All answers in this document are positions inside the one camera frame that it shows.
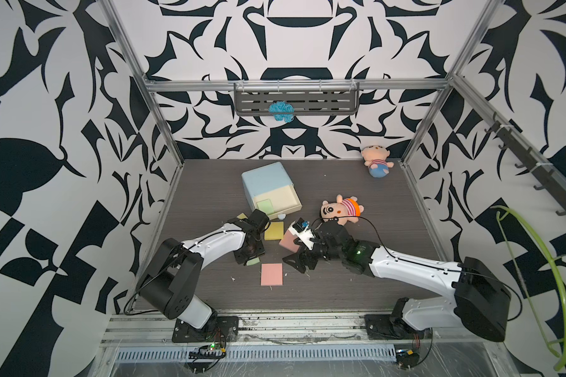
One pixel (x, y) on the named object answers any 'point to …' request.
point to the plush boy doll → (376, 157)
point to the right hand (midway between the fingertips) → (289, 246)
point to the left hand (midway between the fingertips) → (254, 249)
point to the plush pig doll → (345, 210)
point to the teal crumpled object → (282, 111)
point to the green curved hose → (560, 281)
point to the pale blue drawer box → (271, 189)
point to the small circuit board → (210, 351)
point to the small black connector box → (406, 359)
